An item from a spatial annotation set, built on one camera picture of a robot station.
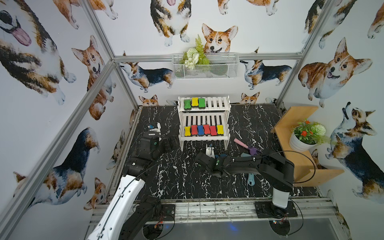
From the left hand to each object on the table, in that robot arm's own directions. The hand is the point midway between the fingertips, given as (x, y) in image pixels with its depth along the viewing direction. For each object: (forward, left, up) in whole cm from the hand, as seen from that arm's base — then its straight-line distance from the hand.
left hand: (168, 134), depth 74 cm
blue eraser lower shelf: (+9, -16, -10) cm, 21 cm away
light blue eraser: (0, -30, -26) cm, 40 cm away
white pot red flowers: (-1, -71, -2) cm, 71 cm away
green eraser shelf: (+18, -17, +3) cm, 25 cm away
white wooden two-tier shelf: (+20, -19, -13) cm, 31 cm away
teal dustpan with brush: (-17, -43, -21) cm, 51 cm away
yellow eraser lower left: (+9, -9, -10) cm, 16 cm away
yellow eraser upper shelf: (+19, -14, +3) cm, 24 cm away
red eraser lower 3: (+8, -24, -10) cm, 27 cm away
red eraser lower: (+9, -13, -11) cm, 19 cm away
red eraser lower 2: (+11, -20, -11) cm, 26 cm away
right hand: (-1, -19, -21) cm, 29 cm away
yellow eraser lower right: (+10, -28, -12) cm, 32 cm away
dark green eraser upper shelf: (+17, -9, +4) cm, 20 cm away
